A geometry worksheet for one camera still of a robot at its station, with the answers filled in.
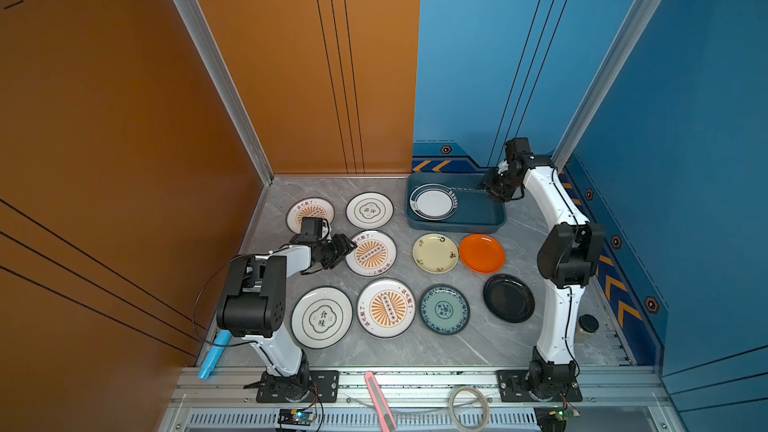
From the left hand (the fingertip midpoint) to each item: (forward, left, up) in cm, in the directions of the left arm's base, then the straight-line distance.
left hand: (352, 247), depth 97 cm
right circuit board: (-45, -52, -2) cm, 68 cm away
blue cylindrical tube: (-32, +33, -2) cm, 46 cm away
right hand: (+15, -41, +13) cm, 45 cm away
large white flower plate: (-22, +7, -3) cm, 23 cm away
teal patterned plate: (-19, -28, -2) cm, 34 cm away
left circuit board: (-45, +8, -3) cm, 46 cm away
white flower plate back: (+17, -4, -1) cm, 17 cm away
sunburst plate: (+18, +17, -2) cm, 25 cm away
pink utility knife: (-42, -11, -2) cm, 44 cm away
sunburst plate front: (-19, -12, -1) cm, 23 cm away
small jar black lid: (-26, -62, +8) cm, 68 cm away
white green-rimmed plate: (+21, -28, -1) cm, 35 cm away
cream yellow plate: (-1, -27, -1) cm, 27 cm away
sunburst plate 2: (-2, -7, -2) cm, 8 cm away
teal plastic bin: (+11, -39, +2) cm, 41 cm away
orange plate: (-1, -43, -2) cm, 43 cm away
